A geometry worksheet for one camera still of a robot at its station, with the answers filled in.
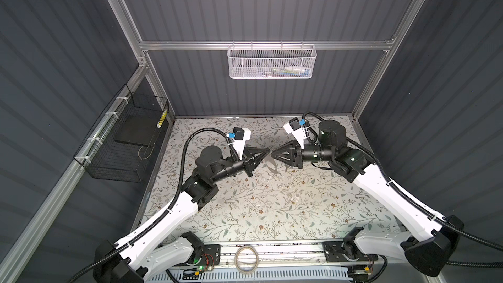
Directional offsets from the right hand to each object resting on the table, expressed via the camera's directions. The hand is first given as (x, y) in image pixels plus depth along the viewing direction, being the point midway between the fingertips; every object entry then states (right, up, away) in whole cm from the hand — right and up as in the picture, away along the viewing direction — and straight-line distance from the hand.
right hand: (276, 154), depth 63 cm
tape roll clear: (-10, -41, +11) cm, 44 cm away
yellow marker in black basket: (-46, +13, +18) cm, 51 cm away
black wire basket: (-57, +2, +9) cm, 58 cm away
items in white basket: (+8, +37, +31) cm, 49 cm away
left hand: (-2, 0, -3) cm, 3 cm away
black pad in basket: (-51, +8, +10) cm, 53 cm away
